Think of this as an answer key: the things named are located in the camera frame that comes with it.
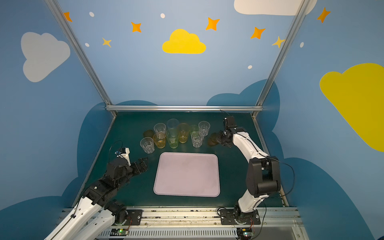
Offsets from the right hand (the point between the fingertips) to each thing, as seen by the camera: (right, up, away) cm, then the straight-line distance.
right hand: (219, 138), depth 92 cm
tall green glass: (-31, +1, +9) cm, 32 cm away
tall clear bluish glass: (-31, +8, +8) cm, 33 cm away
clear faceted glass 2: (-40, +7, +13) cm, 43 cm away
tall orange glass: (-23, +3, +8) cm, 25 cm away
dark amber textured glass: (-47, +3, +9) cm, 48 cm away
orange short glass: (-40, -1, +9) cm, 41 cm away
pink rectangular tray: (-15, -22, -1) cm, 27 cm away
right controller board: (+9, -45, -21) cm, 50 cm away
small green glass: (-16, +6, +12) cm, 21 cm away
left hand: (-42, -11, -15) cm, 46 cm away
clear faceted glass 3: (-9, +8, +16) cm, 19 cm away
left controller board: (-52, -43, -22) cm, 71 cm away
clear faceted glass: (-48, -5, +8) cm, 49 cm away
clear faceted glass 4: (-14, -1, +13) cm, 19 cm away
